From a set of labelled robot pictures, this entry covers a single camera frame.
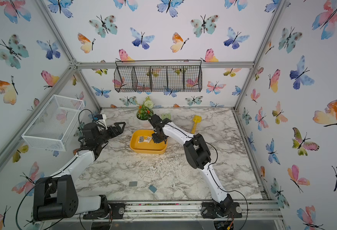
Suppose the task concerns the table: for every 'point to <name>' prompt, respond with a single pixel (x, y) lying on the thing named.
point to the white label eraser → (148, 139)
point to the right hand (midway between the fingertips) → (160, 136)
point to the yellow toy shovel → (196, 119)
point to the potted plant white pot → (145, 123)
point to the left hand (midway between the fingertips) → (121, 123)
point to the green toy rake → (164, 116)
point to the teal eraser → (152, 188)
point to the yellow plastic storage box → (159, 148)
